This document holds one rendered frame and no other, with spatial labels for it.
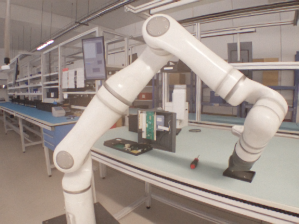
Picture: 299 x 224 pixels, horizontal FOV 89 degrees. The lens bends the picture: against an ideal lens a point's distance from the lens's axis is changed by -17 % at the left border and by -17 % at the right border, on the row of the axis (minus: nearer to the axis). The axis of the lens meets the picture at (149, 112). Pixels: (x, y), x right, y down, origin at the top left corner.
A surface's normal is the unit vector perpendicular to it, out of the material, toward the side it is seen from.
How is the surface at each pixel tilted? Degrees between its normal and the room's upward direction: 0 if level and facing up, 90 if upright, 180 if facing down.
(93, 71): 101
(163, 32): 80
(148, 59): 62
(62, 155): 84
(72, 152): 92
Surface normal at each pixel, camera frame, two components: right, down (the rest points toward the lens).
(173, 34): -0.22, -0.08
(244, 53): -0.58, 0.23
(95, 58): -0.23, 0.31
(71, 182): 0.02, -0.91
